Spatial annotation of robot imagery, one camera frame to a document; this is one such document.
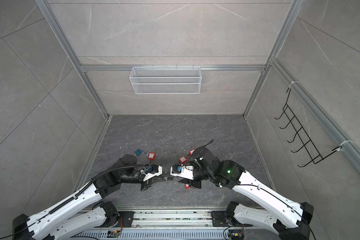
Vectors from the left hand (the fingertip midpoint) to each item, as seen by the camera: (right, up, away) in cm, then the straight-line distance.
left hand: (164, 174), depth 68 cm
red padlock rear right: (+14, +5, +29) cm, 33 cm away
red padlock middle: (+9, +1, +25) cm, 27 cm away
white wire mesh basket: (-3, +54, +33) cm, 64 cm away
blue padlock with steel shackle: (-21, +6, +30) cm, 37 cm away
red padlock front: (+11, -12, +14) cm, 22 cm away
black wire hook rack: (+61, +13, -6) cm, 63 cm away
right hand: (+8, +1, -2) cm, 8 cm away
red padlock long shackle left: (-12, +3, +27) cm, 30 cm away
